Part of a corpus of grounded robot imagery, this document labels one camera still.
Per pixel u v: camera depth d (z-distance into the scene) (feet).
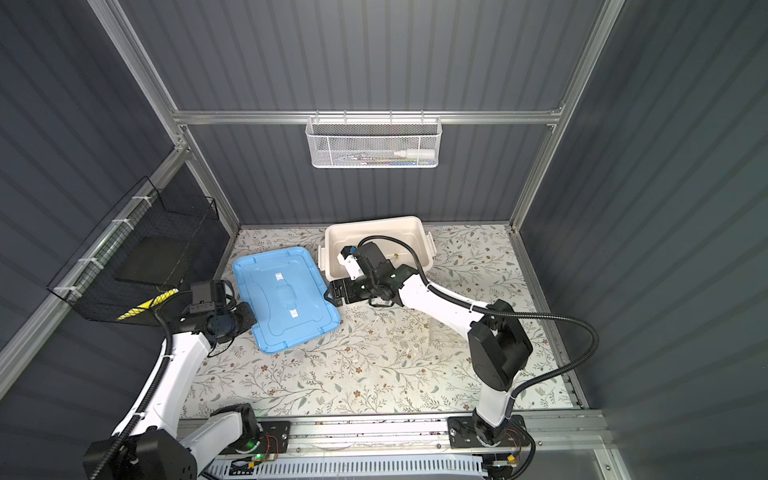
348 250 2.48
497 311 1.58
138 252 2.39
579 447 2.38
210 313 1.92
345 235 3.29
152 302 2.21
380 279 2.13
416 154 3.00
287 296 2.98
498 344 1.49
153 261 2.53
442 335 2.98
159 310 1.98
